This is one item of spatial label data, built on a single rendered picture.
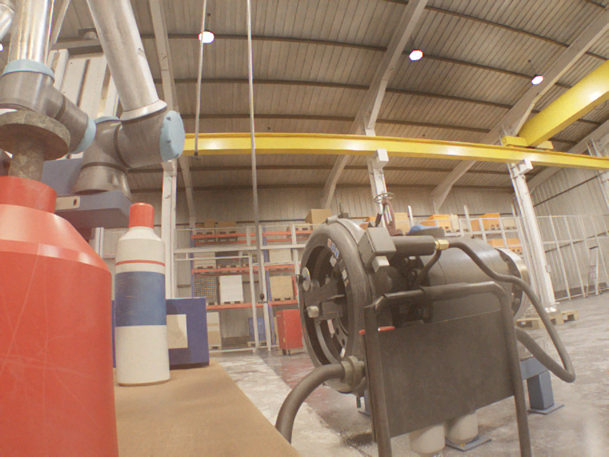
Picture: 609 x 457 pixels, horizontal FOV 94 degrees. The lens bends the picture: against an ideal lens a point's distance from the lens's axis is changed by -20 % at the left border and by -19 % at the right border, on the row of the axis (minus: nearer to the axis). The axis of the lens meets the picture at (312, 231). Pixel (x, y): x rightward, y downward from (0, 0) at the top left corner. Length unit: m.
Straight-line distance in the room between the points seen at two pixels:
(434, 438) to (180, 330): 0.52
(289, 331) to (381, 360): 6.18
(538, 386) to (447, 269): 0.67
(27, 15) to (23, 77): 0.32
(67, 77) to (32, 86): 1.04
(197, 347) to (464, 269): 1.25
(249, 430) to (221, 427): 0.02
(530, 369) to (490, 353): 0.86
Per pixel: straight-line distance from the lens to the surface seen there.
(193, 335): 0.60
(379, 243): 1.16
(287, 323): 6.78
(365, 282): 1.21
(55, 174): 1.40
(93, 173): 1.13
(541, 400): 1.77
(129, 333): 0.44
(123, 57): 1.08
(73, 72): 1.78
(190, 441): 0.20
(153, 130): 1.08
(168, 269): 8.93
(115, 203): 1.06
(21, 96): 0.72
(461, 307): 1.56
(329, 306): 1.33
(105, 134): 1.18
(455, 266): 1.58
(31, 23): 1.03
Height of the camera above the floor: 0.53
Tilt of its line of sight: 15 degrees up
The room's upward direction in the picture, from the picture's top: 6 degrees counter-clockwise
